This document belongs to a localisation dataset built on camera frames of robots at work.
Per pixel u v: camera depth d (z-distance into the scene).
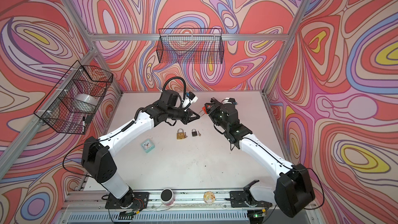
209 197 0.75
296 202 0.41
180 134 0.95
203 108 0.77
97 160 0.44
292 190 0.40
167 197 0.70
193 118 0.76
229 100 0.73
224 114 0.59
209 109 0.70
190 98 0.69
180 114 0.68
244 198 0.67
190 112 0.69
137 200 0.73
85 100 0.73
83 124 0.72
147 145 0.89
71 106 0.74
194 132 0.96
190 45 0.95
